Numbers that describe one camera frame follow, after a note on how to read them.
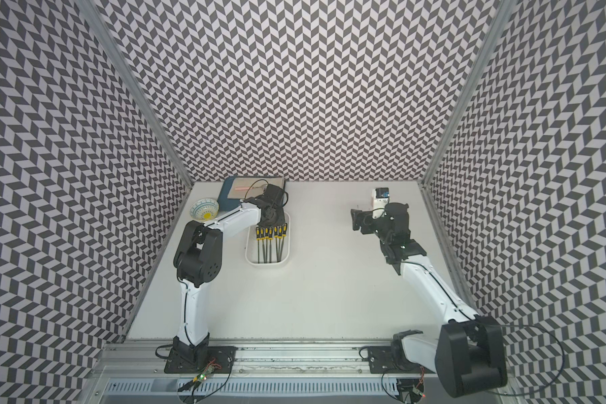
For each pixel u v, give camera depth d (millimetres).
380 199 693
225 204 1146
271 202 809
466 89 843
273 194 825
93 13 721
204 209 1081
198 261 554
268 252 961
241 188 1125
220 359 719
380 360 726
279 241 989
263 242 989
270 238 990
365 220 707
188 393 679
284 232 1007
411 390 676
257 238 990
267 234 996
